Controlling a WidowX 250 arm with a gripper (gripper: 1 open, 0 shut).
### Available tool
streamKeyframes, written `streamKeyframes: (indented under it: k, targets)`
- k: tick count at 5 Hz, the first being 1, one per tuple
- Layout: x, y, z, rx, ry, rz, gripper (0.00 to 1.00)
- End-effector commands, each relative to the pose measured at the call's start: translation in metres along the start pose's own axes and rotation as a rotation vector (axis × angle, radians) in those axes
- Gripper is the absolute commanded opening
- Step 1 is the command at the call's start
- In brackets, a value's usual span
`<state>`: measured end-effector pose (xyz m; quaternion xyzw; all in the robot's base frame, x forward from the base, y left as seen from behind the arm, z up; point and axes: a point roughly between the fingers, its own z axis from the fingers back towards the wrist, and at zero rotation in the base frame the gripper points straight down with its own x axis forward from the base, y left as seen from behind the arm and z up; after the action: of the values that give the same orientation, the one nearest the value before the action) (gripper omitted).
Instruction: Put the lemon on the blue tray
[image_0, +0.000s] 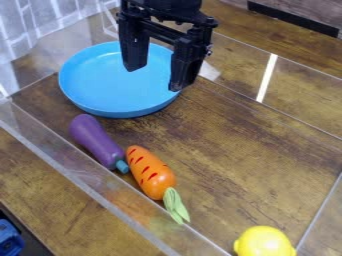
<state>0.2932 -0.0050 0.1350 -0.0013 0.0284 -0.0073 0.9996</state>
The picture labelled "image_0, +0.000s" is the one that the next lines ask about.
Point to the yellow toy lemon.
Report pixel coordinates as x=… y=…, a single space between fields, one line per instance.
x=263 y=241

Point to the purple toy eggplant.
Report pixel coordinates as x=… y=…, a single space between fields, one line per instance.
x=88 y=133

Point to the blue object at corner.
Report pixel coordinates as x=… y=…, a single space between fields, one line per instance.
x=11 y=240

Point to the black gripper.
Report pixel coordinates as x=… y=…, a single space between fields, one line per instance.
x=139 y=20

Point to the clear acrylic enclosure wall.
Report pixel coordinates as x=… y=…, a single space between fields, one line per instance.
x=251 y=137

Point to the blue round tray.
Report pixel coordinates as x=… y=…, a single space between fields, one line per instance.
x=100 y=87

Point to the white patterned curtain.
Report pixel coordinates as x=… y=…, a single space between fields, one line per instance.
x=29 y=19

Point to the orange toy carrot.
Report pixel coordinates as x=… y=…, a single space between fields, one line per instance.
x=156 y=181

